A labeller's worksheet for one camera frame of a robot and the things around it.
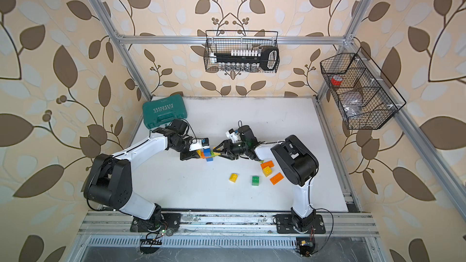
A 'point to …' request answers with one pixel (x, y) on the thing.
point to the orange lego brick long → (202, 155)
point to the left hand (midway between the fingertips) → (194, 148)
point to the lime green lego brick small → (262, 161)
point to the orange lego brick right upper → (270, 164)
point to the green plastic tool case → (162, 111)
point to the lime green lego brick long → (216, 153)
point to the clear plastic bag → (352, 102)
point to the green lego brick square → (255, 181)
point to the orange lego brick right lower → (276, 178)
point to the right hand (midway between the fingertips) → (216, 152)
